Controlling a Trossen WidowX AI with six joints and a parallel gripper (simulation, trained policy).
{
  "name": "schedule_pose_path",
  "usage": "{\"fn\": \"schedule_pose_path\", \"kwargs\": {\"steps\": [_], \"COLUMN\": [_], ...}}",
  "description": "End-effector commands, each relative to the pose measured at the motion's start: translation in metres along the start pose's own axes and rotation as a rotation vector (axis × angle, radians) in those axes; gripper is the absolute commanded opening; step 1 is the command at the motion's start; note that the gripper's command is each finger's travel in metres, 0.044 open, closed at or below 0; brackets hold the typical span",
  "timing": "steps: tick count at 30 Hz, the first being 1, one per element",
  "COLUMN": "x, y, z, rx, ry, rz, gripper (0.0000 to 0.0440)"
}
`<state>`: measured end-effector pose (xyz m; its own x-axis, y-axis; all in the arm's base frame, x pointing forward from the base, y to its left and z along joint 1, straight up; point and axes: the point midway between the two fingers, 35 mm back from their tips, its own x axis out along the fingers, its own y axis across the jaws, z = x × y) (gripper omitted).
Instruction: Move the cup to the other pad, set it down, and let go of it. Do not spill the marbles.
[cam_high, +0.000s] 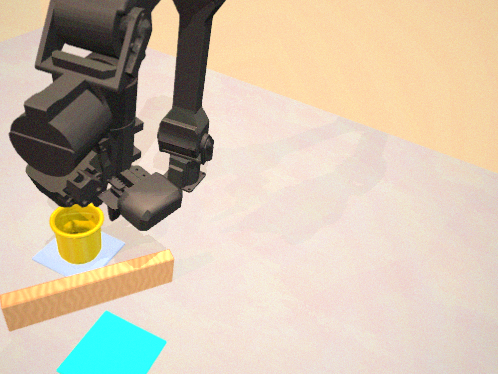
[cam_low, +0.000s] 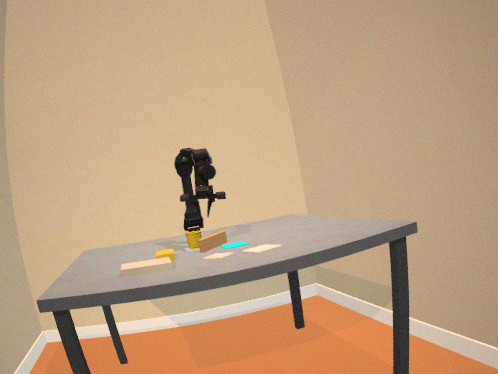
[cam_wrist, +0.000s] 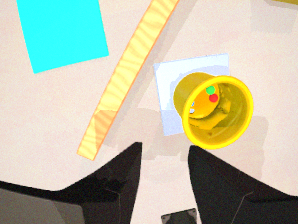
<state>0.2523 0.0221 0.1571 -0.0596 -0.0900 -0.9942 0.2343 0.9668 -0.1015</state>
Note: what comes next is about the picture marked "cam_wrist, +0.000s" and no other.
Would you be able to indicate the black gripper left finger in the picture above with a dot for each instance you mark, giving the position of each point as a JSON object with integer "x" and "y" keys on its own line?
{"x": 106, "y": 196}

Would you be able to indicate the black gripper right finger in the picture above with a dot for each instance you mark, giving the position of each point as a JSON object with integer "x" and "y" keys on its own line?
{"x": 225, "y": 195}

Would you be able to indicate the yellow cup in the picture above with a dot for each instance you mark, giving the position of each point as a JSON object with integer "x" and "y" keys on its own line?
{"x": 213, "y": 125}

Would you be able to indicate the tan flat bar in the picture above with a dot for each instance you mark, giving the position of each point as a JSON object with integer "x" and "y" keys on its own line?
{"x": 151, "y": 24}

